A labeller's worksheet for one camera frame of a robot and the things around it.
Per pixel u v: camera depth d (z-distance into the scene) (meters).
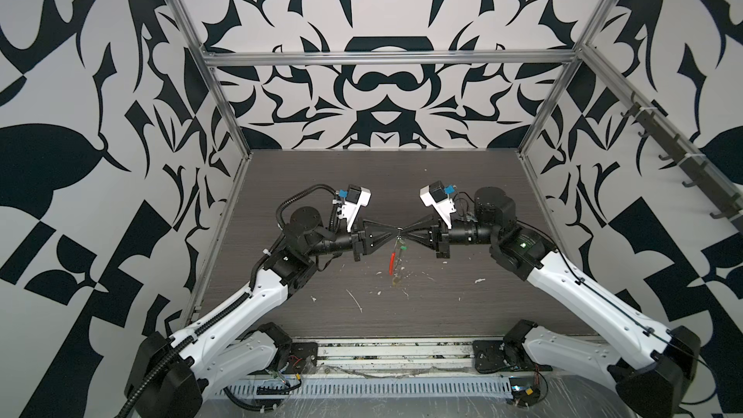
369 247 0.60
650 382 0.37
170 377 0.38
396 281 0.75
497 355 0.74
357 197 0.58
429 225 0.59
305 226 0.53
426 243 0.61
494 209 0.52
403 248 0.68
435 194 0.56
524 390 0.71
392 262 0.65
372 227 0.62
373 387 0.71
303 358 0.74
